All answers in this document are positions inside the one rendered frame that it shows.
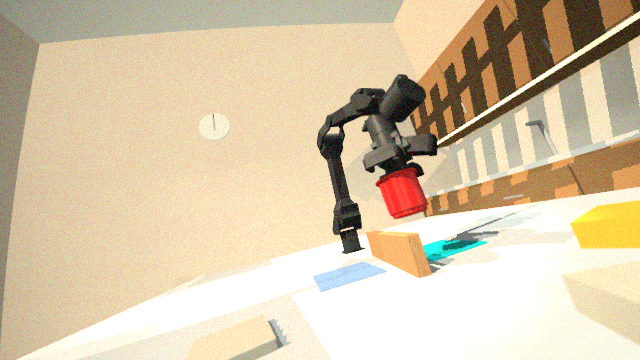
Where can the yellow rectangular block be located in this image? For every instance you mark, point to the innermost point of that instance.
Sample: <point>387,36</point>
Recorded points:
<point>609,226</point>

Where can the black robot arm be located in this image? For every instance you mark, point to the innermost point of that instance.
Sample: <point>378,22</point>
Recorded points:
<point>385,109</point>

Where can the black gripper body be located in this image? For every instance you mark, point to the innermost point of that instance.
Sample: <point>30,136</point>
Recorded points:
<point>387,155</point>

